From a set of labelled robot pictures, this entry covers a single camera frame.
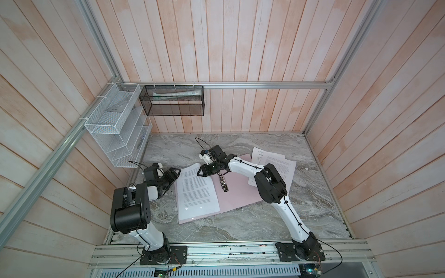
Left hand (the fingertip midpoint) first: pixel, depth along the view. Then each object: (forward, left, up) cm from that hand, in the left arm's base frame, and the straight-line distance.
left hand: (179, 175), depth 96 cm
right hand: (+2, -11, -2) cm, 12 cm away
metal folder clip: (-6, -26, -2) cm, 27 cm away
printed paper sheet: (-10, -11, -4) cm, 15 cm away
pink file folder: (-9, -35, -2) cm, 36 cm away
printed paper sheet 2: (+15, -48, -2) cm, 50 cm away
